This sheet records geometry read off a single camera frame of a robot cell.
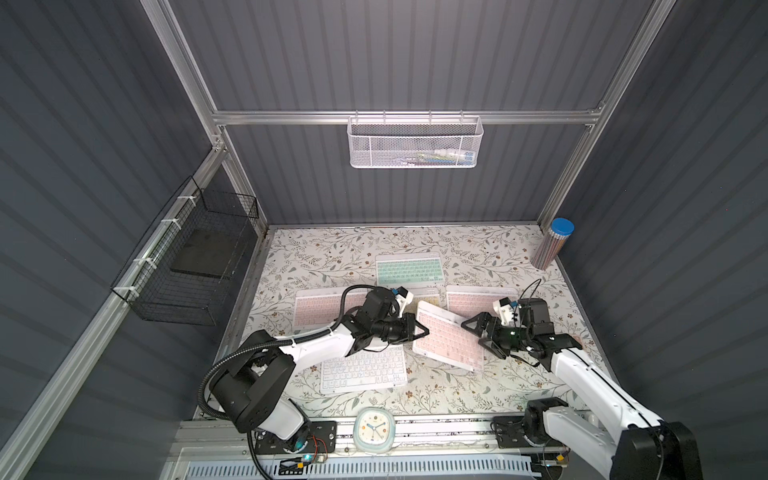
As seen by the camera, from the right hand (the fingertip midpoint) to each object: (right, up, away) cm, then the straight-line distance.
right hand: (475, 333), depth 82 cm
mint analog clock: (-28, -21, -10) cm, 36 cm away
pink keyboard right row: (+3, +7, +17) cm, 19 cm away
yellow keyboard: (-11, +7, +17) cm, 21 cm away
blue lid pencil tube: (+29, +27, +12) cm, 42 cm away
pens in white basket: (-8, +53, +10) cm, 54 cm away
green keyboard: (-17, +16, +26) cm, 35 cm away
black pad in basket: (-69, +23, -8) cm, 73 cm away
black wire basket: (-76, +13, -14) cm, 78 cm away
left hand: (-12, 0, -4) cm, 13 cm away
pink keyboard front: (-7, -2, +1) cm, 8 cm away
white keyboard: (-28, -11, +3) cm, 30 cm away
